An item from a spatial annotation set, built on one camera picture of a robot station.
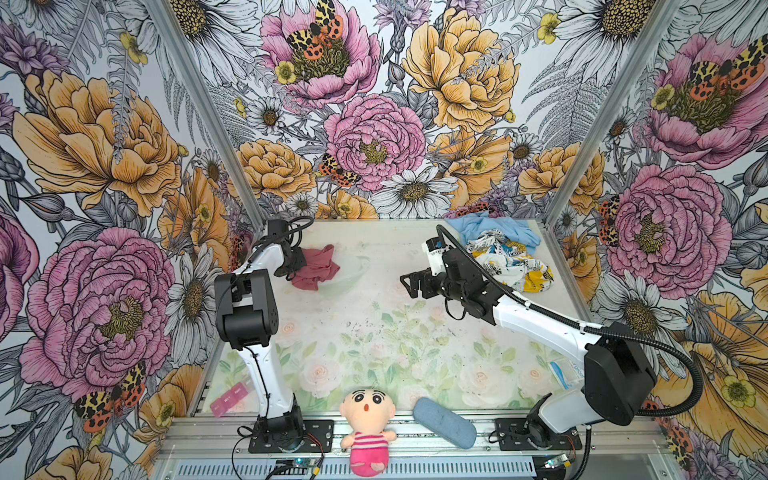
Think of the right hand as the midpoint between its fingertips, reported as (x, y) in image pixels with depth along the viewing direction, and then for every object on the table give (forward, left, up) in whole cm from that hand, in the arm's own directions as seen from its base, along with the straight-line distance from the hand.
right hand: (415, 283), depth 84 cm
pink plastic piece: (-23, +49, -15) cm, 56 cm away
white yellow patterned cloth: (+14, -32, -8) cm, 36 cm away
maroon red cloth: (+14, +30, -10) cm, 35 cm away
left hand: (+14, +38, -11) cm, 42 cm away
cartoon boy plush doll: (-30, +13, -8) cm, 33 cm away
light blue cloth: (+33, -22, -12) cm, 41 cm away
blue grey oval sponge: (-31, -5, -15) cm, 35 cm away
